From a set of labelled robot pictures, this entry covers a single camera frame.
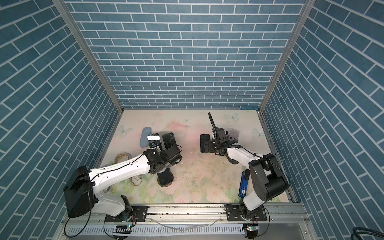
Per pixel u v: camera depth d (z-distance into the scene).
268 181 0.45
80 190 0.41
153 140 0.87
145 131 1.05
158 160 0.56
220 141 0.72
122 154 0.94
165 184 0.79
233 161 0.91
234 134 0.98
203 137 1.00
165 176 0.79
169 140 0.89
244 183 0.82
